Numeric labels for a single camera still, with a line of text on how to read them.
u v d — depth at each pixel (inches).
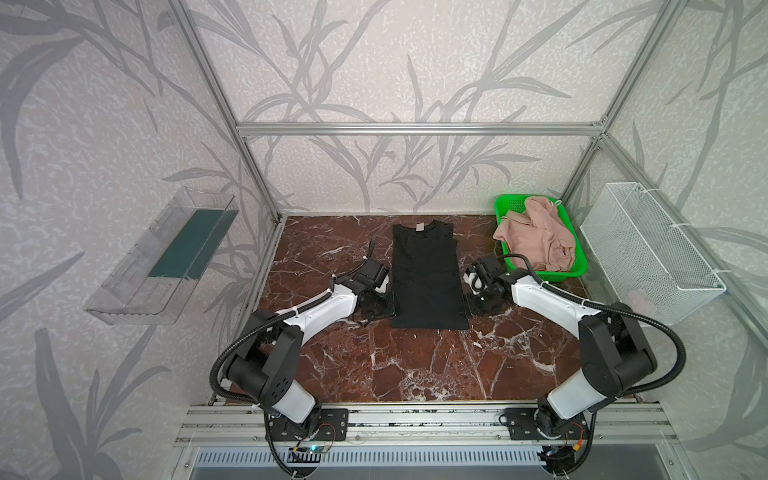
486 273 28.8
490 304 30.4
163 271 25.3
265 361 17.4
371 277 27.9
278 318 18.3
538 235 39.7
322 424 28.5
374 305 29.7
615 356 17.7
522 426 28.6
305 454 28.4
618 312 18.3
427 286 38.2
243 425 29.6
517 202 45.4
